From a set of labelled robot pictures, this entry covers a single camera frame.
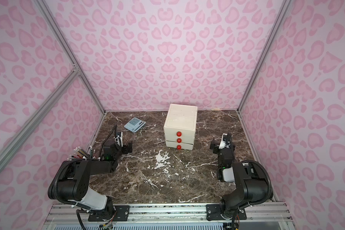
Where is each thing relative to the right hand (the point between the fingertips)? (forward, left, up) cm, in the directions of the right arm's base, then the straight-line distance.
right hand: (222, 138), depth 90 cm
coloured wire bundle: (-14, +83, +5) cm, 84 cm away
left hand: (0, +63, -3) cm, 63 cm away
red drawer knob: (-3, +27, +1) cm, 27 cm away
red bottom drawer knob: (-3, +27, -6) cm, 28 cm away
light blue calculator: (+17, +61, -8) cm, 64 cm away
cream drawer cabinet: (+2, +27, +9) cm, 28 cm away
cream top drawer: (-1, +31, +7) cm, 32 cm away
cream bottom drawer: (-2, +31, -5) cm, 31 cm away
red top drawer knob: (-3, +27, +8) cm, 28 cm away
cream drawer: (-3, +20, +2) cm, 21 cm away
